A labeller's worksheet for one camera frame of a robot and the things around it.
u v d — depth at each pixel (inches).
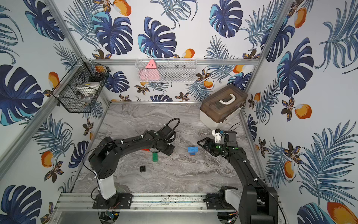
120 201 28.8
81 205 29.6
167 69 40.2
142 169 33.3
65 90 29.5
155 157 35.4
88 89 31.4
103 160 18.9
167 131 28.9
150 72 34.6
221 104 36.1
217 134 31.0
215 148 28.8
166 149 31.4
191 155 37.0
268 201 15.8
